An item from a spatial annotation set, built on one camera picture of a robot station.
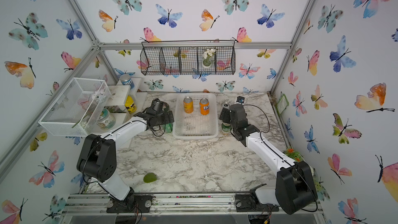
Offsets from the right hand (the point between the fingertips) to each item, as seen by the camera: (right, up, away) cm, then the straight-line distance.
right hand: (231, 109), depth 84 cm
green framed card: (+41, +3, +26) cm, 48 cm away
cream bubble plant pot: (-64, -6, -6) cm, 64 cm away
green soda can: (-36, -12, +12) cm, 40 cm away
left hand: (-36, -4, +9) cm, 38 cm away
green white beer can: (-2, -11, +6) cm, 13 cm away
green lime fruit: (-42, -35, -5) cm, 55 cm away
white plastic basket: (-21, -11, +18) cm, 30 cm away
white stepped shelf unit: (-64, +9, +6) cm, 65 cm away
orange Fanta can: (-14, +1, +16) cm, 21 cm away
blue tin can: (-63, +18, +12) cm, 66 cm away
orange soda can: (-25, +2, +17) cm, 31 cm away
